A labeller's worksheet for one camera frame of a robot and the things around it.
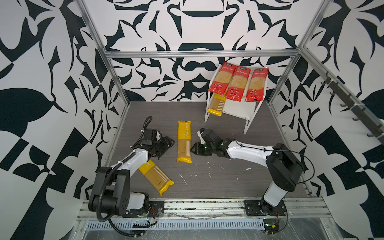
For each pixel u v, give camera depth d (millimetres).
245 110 939
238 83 810
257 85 799
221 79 833
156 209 731
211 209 755
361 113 554
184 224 649
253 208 742
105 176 438
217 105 939
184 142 966
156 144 759
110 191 423
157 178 814
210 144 685
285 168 462
